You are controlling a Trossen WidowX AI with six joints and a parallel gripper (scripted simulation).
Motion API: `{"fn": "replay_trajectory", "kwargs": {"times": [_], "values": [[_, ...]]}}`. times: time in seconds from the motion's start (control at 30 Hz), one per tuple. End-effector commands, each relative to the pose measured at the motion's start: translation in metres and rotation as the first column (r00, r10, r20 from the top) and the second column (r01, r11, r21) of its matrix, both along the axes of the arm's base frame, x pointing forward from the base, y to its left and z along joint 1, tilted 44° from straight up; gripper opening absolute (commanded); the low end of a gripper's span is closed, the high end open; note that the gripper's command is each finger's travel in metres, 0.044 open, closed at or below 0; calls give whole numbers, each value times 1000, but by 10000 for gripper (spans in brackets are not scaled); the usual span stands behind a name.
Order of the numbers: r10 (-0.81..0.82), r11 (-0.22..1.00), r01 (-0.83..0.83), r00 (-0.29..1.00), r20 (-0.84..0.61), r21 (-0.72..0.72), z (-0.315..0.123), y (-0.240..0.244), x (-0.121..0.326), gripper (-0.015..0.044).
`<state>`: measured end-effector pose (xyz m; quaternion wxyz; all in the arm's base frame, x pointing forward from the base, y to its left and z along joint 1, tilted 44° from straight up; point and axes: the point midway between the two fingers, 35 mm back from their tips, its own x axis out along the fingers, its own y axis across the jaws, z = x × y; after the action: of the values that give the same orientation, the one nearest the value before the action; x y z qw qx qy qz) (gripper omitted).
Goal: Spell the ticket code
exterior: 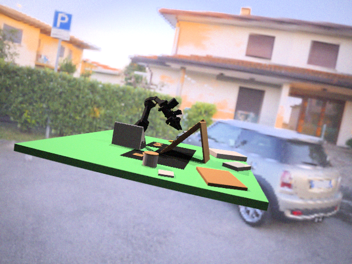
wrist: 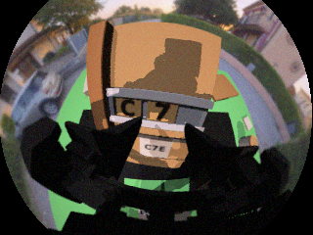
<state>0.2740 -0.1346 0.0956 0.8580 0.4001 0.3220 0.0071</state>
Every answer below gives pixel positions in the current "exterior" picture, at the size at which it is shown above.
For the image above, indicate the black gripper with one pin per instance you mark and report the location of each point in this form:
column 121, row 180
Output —
column 174, row 121

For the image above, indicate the orange flat rectangular board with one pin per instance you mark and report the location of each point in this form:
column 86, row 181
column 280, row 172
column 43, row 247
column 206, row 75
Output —
column 220, row 178

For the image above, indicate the grey cylinder with orange top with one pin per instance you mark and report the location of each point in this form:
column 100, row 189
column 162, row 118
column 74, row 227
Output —
column 150, row 159

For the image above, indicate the pale pink flat square tile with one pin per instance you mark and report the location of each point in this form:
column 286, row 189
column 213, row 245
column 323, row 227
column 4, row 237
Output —
column 165, row 173

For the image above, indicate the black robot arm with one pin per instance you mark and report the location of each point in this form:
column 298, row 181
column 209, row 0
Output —
column 165, row 106

